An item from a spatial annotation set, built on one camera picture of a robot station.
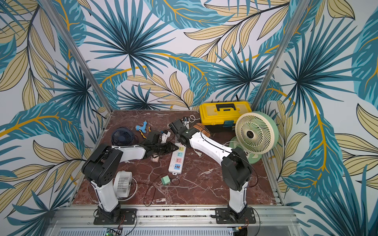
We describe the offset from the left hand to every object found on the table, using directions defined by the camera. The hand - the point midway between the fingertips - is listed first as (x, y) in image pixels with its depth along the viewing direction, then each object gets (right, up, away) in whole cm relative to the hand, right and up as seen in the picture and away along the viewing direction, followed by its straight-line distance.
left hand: (177, 149), depth 92 cm
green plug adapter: (-6, -16, -8) cm, 19 cm away
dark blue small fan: (-34, +8, +1) cm, 35 cm away
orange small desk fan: (+17, +12, +1) cm, 21 cm away
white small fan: (-27, -14, -16) cm, 35 cm away
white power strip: (0, -7, -2) cm, 7 cm away
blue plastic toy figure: (-26, +13, +15) cm, 33 cm away
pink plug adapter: (-14, -6, -1) cm, 15 cm away
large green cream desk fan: (+42, +11, -16) cm, 46 cm away
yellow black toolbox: (+28, +20, +3) cm, 35 cm away
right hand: (+3, +9, -3) cm, 10 cm away
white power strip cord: (+11, +19, +17) cm, 28 cm away
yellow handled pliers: (-26, +8, +12) cm, 29 cm away
